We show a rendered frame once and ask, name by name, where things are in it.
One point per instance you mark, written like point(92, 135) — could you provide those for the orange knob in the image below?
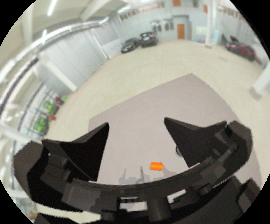
point(157, 166)

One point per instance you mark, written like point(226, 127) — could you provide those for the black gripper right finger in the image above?
point(192, 140)

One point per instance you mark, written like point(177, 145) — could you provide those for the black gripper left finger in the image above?
point(86, 153)

